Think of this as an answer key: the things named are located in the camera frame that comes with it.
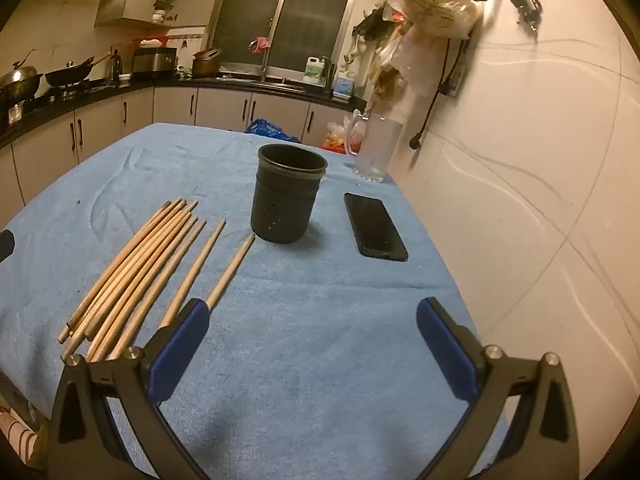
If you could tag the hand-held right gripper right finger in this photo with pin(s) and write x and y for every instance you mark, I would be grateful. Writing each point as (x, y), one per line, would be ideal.
(445, 347)

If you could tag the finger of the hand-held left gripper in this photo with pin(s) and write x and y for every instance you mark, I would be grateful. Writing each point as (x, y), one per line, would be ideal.
(5, 245)

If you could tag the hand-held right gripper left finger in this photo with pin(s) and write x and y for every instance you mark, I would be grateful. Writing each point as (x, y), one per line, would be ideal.
(182, 342)

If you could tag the pile of wooden chopsticks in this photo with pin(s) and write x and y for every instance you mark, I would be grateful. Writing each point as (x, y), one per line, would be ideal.
(135, 270)

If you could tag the black chopstick holder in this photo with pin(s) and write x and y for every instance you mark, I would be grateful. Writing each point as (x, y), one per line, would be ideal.
(285, 195)

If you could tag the blue towel table cover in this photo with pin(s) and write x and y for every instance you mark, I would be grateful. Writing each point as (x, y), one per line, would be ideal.
(300, 310)

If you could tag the black smartphone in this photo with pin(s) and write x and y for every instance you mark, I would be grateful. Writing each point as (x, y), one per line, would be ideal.
(375, 227)

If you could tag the gas stove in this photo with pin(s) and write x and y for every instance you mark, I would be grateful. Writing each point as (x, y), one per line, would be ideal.
(60, 92)

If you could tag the steel wok with lid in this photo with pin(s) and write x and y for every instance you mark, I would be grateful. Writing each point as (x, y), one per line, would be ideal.
(19, 82)

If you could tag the black wok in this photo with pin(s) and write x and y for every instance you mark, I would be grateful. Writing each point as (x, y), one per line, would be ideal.
(67, 74)

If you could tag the striped cloth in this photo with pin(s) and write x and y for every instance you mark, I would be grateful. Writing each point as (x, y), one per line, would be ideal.
(15, 435)

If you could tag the black kettle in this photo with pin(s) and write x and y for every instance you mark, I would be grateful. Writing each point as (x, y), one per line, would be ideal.
(116, 66)

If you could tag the clear glass pitcher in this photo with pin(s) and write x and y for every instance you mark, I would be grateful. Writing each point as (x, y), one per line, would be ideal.
(376, 147)

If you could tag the beige base cabinet row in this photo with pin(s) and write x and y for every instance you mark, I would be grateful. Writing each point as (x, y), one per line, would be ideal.
(170, 105)

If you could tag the red plastic basin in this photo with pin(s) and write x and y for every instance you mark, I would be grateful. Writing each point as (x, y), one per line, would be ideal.
(340, 149)

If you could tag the blue plastic bag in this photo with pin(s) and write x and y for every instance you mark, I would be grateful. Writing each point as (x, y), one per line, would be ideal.
(270, 129)

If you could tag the black bread maker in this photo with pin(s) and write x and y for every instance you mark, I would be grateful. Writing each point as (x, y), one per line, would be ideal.
(154, 62)

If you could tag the clear plastic bag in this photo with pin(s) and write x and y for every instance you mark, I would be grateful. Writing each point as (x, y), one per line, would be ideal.
(345, 130)

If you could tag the brown cooking pot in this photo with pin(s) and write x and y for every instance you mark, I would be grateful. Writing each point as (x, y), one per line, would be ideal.
(205, 65)

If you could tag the blue label bottle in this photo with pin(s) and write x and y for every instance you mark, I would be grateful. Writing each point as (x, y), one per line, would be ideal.
(344, 84)

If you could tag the white detergent jug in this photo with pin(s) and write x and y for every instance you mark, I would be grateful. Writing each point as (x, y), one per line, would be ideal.
(314, 71)

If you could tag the pink cloth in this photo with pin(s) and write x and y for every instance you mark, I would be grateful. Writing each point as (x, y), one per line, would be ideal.
(260, 44)

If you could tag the hanging plastic bags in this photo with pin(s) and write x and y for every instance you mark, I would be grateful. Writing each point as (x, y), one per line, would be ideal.
(430, 5)

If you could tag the metal framed window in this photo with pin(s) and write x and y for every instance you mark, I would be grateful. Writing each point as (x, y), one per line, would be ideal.
(285, 15)

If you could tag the wall socket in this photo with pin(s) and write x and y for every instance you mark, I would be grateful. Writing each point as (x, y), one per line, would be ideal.
(454, 84)

